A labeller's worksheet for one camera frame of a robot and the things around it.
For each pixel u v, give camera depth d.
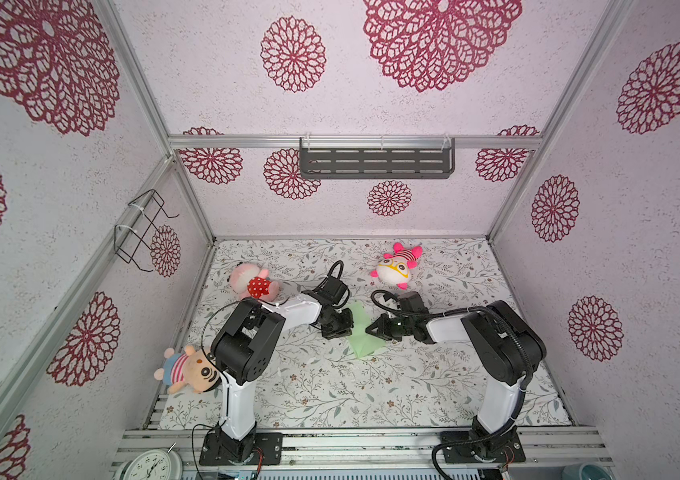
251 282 1.00
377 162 1.00
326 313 0.73
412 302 0.80
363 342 0.92
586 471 0.70
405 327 0.83
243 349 0.51
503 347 0.51
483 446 0.65
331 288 0.80
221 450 0.63
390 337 0.88
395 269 1.02
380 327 0.86
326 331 0.86
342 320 0.86
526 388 0.53
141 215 0.78
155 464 0.69
